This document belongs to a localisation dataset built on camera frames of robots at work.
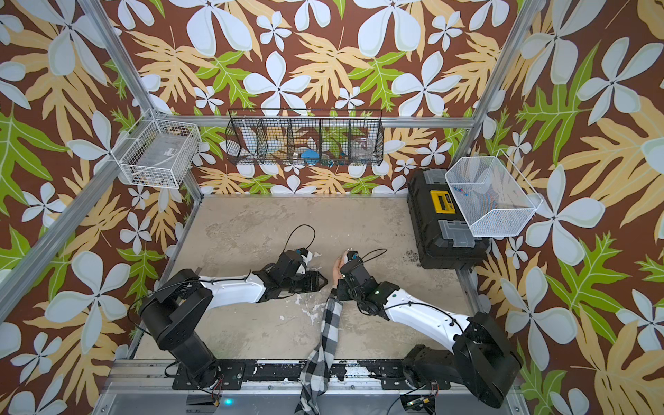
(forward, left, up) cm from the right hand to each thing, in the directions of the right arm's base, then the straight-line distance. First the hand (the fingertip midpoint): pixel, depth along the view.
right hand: (337, 283), depth 86 cm
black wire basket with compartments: (+48, +8, +25) cm, 55 cm away
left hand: (+2, +4, -2) cm, 5 cm away
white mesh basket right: (+21, -52, +19) cm, 59 cm away
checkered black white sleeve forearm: (-26, +6, 0) cm, 27 cm away
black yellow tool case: (+13, -36, +10) cm, 40 cm away
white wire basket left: (+34, +61, +28) cm, 76 cm away
